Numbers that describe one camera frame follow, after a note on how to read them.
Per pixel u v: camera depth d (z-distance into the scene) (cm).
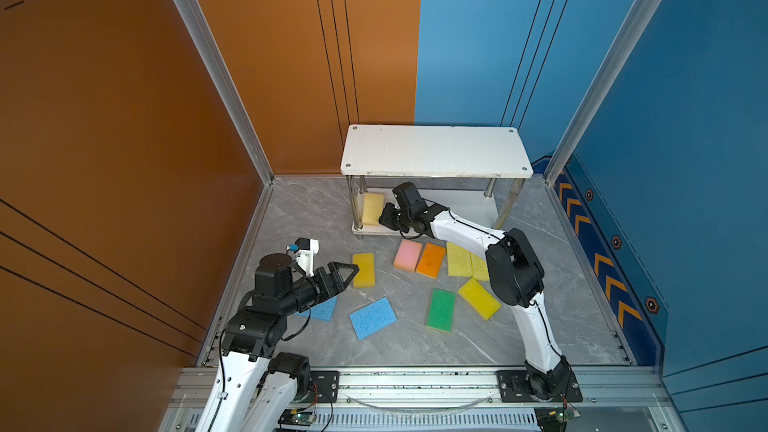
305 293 59
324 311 85
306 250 64
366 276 92
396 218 83
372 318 83
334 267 62
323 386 74
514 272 56
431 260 96
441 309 85
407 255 96
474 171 74
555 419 70
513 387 72
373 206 97
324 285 60
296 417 71
